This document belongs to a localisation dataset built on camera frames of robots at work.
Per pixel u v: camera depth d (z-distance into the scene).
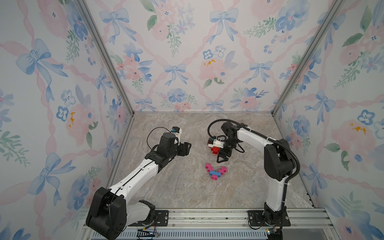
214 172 0.86
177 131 0.73
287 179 0.54
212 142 0.84
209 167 0.90
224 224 0.73
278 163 0.52
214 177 0.86
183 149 0.73
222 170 0.88
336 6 0.69
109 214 0.39
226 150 0.82
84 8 0.69
